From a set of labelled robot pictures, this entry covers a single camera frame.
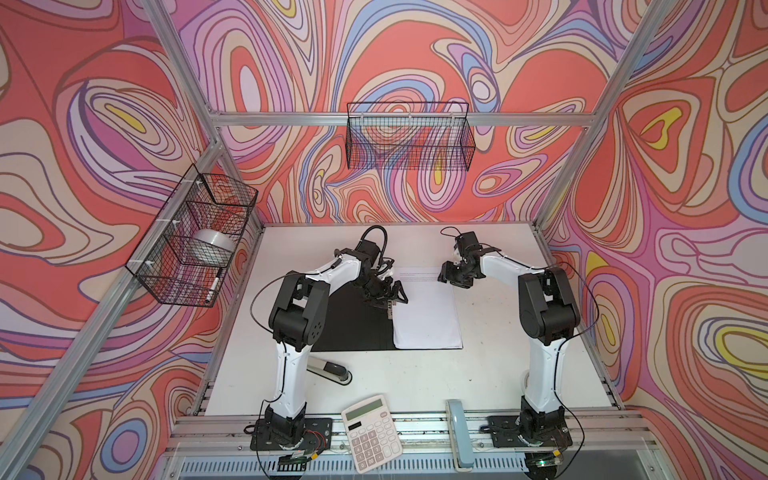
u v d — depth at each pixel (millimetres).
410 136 959
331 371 788
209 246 702
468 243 841
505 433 731
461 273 881
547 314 550
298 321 550
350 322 910
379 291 859
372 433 720
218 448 736
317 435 730
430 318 938
